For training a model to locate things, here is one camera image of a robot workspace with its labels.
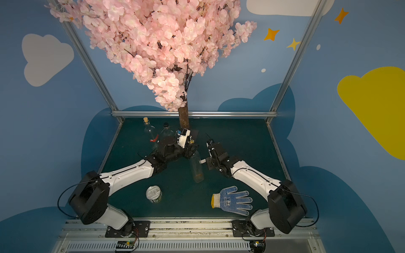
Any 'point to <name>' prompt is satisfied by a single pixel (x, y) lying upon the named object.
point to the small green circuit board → (125, 244)
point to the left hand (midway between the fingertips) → (198, 142)
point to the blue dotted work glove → (231, 201)
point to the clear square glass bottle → (198, 171)
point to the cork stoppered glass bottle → (150, 139)
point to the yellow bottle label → (203, 161)
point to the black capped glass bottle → (166, 133)
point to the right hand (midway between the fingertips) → (214, 156)
